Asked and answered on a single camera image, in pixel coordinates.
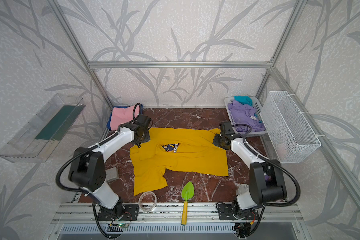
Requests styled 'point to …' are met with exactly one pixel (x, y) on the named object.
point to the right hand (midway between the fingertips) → (217, 136)
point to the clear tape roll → (144, 209)
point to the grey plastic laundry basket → (257, 106)
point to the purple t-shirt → (244, 114)
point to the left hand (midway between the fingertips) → (146, 134)
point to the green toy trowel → (187, 192)
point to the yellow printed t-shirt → (186, 150)
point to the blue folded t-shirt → (109, 121)
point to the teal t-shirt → (244, 100)
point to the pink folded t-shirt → (120, 115)
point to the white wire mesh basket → (289, 131)
